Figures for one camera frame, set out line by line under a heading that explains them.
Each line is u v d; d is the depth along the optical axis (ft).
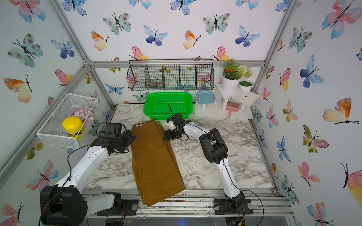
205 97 3.46
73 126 2.07
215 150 1.94
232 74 2.91
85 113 2.27
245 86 3.33
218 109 3.87
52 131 2.07
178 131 2.59
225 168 2.01
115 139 2.11
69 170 1.45
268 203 2.48
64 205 1.29
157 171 2.73
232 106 3.87
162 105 4.01
